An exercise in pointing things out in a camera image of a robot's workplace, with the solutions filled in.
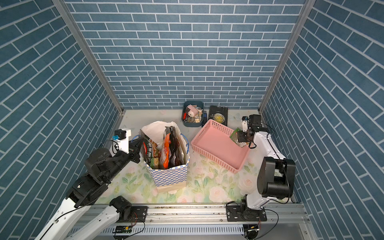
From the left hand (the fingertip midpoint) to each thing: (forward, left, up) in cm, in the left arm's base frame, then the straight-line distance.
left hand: (147, 139), depth 63 cm
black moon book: (+45, -39, -30) cm, 66 cm away
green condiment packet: (-3, 0, -16) cm, 17 cm away
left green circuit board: (-29, +14, -36) cm, 48 cm away
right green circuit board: (-30, -48, -33) cm, 65 cm away
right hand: (+17, -52, -21) cm, 58 cm away
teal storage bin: (+53, -13, -27) cm, 61 cm away
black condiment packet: (+3, +4, -14) cm, 15 cm away
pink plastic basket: (+21, -33, -33) cm, 51 cm away
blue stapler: (+42, -28, -31) cm, 59 cm away
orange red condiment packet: (0, -6, -12) cm, 13 cm away
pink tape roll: (+41, -19, -25) cm, 52 cm away
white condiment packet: (-1, -13, -16) cm, 20 cm away
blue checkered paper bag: (-11, -11, -17) cm, 23 cm away
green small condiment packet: (+20, -47, -27) cm, 58 cm away
